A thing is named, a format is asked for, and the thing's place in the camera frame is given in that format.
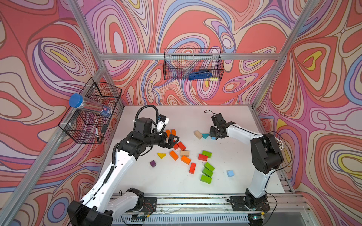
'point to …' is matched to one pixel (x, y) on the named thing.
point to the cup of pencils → (280, 143)
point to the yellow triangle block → (161, 155)
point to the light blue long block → (213, 138)
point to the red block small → (202, 157)
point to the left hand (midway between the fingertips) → (173, 136)
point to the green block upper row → (208, 165)
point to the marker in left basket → (96, 133)
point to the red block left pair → (176, 146)
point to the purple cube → (153, 164)
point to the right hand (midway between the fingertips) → (214, 136)
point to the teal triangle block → (205, 135)
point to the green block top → (207, 153)
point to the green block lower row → (206, 179)
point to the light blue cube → (230, 173)
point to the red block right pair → (181, 146)
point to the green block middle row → (207, 172)
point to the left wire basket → (88, 123)
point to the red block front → (192, 168)
